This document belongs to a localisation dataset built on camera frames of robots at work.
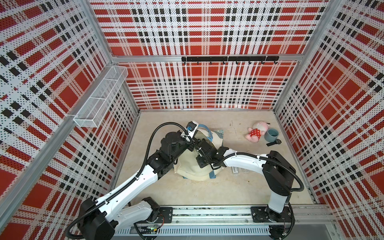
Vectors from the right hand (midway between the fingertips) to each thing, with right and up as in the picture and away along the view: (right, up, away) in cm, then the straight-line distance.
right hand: (202, 158), depth 87 cm
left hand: (-2, +18, -15) cm, 23 cm away
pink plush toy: (+38, +16, +13) cm, 43 cm away
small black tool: (+52, +9, +13) cm, 54 cm away
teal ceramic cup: (+48, +13, +13) cm, 51 cm away
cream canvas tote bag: (-8, -4, -4) cm, 10 cm away
